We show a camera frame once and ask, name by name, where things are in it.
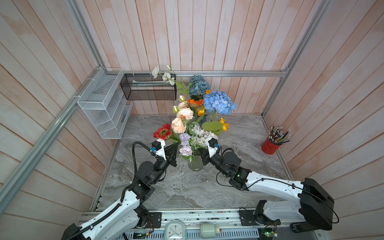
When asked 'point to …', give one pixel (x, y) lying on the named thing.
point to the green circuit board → (269, 232)
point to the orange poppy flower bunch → (215, 127)
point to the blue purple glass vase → (204, 119)
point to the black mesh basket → (145, 86)
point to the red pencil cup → (269, 147)
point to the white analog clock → (175, 230)
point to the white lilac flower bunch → (197, 136)
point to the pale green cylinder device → (209, 230)
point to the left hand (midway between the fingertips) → (178, 145)
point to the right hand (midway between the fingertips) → (198, 143)
